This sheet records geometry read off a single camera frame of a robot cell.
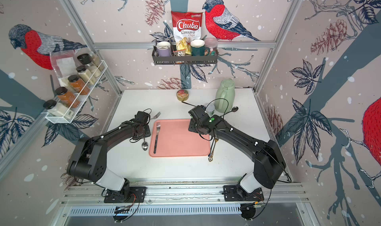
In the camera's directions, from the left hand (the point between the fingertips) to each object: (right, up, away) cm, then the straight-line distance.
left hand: (147, 130), depth 94 cm
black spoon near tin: (+25, +17, +20) cm, 36 cm away
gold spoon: (+40, -16, -8) cm, 44 cm away
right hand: (+29, +5, -11) cm, 31 cm away
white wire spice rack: (-26, +14, -30) cm, 42 cm away
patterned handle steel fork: (+6, +2, +5) cm, 8 cm away
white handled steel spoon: (-1, -9, -3) cm, 10 cm away
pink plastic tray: (+18, -6, -1) cm, 19 cm away
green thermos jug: (+51, +25, -3) cm, 57 cm away
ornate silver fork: (+3, +8, +10) cm, 13 cm away
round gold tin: (+21, +24, +20) cm, 38 cm away
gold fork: (+40, -16, -8) cm, 44 cm away
